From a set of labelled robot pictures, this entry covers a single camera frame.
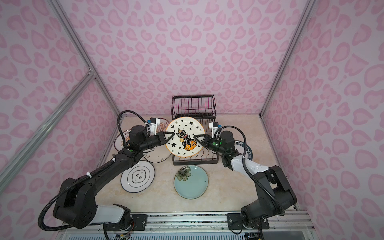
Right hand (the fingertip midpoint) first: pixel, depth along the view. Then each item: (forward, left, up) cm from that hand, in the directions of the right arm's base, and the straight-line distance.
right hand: (195, 137), depth 78 cm
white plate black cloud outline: (-14, +33, -22) cm, 42 cm away
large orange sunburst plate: (+11, +54, -22) cm, 59 cm away
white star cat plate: (-3, +6, -2) cm, 7 cm away
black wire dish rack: (+44, -4, -20) cm, 49 cm away
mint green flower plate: (-15, +2, -23) cm, 28 cm away
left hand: (+1, +10, +2) cm, 10 cm away
